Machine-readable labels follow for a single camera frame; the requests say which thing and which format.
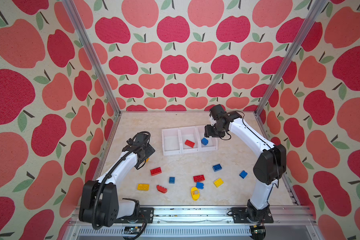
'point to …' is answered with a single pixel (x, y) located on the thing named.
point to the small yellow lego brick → (147, 160)
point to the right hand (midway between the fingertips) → (212, 134)
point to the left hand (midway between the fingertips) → (149, 154)
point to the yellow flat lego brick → (143, 187)
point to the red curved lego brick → (161, 189)
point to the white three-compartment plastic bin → (173, 140)
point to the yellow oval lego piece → (195, 193)
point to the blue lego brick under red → (200, 185)
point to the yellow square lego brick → (218, 182)
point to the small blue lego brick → (172, 180)
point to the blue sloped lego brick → (243, 174)
